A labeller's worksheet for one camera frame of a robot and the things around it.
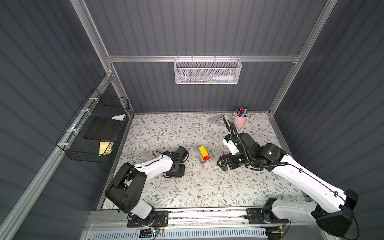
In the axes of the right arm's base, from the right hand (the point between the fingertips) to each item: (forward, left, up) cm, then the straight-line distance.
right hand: (224, 162), depth 70 cm
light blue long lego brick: (+9, +12, -11) cm, 18 cm away
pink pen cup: (+41, -18, -17) cm, 48 cm away
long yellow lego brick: (+11, +10, -9) cm, 17 cm away
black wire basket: (+2, +66, +10) cm, 67 cm away
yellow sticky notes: (0, +51, +13) cm, 53 cm away
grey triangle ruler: (+45, +1, -20) cm, 49 cm away
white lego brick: (+8, +10, -13) cm, 19 cm away
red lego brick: (+7, +8, -11) cm, 15 cm away
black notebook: (+14, +60, +8) cm, 62 cm away
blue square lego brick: (+10, +10, -21) cm, 25 cm away
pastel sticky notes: (+25, +57, +5) cm, 63 cm away
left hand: (+2, +23, -21) cm, 31 cm away
